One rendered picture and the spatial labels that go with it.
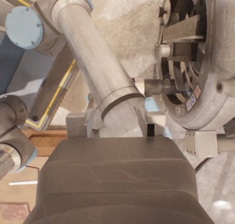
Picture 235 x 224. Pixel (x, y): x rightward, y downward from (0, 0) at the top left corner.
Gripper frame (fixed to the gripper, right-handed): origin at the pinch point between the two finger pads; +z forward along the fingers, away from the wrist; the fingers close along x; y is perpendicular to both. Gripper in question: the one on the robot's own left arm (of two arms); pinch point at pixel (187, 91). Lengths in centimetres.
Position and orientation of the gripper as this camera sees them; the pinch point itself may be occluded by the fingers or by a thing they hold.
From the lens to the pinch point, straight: 86.2
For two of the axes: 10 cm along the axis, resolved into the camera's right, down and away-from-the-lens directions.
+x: 0.0, 4.5, 8.9
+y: -0.2, -8.9, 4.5
